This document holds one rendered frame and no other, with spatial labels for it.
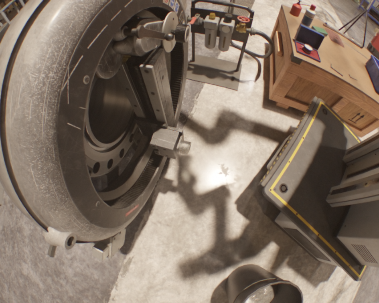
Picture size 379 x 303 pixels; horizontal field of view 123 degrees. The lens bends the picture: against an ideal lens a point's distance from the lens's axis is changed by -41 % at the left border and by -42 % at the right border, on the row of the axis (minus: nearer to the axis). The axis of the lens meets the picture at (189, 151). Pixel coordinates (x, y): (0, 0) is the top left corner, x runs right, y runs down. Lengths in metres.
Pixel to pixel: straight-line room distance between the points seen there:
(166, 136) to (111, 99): 0.28
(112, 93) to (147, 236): 0.76
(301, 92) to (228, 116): 0.54
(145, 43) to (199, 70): 1.06
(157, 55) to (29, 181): 0.33
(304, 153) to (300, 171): 0.09
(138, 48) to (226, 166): 0.85
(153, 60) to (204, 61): 1.12
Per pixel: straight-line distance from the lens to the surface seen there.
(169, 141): 0.54
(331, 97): 1.34
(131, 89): 0.47
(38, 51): 0.21
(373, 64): 1.62
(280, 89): 1.23
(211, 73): 1.40
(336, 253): 1.01
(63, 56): 0.22
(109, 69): 0.36
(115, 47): 0.35
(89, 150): 0.49
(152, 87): 0.42
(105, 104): 0.72
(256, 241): 1.09
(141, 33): 0.32
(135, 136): 0.70
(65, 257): 1.38
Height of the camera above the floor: 1.00
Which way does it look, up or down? 71 degrees down
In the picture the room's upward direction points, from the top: 3 degrees counter-clockwise
